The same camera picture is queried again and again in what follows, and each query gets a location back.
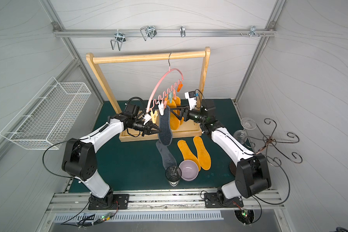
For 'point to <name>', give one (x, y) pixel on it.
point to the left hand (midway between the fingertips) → (161, 131)
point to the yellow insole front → (204, 156)
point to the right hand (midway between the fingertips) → (173, 108)
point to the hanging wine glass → (248, 123)
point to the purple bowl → (189, 170)
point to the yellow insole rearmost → (177, 100)
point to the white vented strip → (100, 217)
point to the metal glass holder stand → (271, 141)
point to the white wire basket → (46, 121)
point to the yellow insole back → (174, 120)
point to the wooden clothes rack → (187, 128)
